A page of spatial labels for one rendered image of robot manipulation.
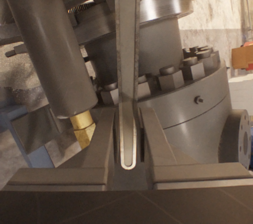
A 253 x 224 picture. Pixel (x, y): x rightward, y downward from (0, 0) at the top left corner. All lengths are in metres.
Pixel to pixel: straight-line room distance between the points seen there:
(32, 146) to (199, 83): 0.66
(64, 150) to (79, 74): 0.96
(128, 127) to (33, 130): 0.69
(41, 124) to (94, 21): 0.51
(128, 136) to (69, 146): 1.06
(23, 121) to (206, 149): 0.66
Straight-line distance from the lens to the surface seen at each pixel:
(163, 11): 0.50
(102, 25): 0.49
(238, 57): 5.01
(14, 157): 1.10
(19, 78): 1.08
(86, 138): 0.31
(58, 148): 1.18
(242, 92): 4.34
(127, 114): 0.15
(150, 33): 0.54
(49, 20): 0.28
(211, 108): 0.53
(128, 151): 0.17
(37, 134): 0.83
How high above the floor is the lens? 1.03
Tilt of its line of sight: 43 degrees down
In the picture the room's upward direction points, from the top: 88 degrees clockwise
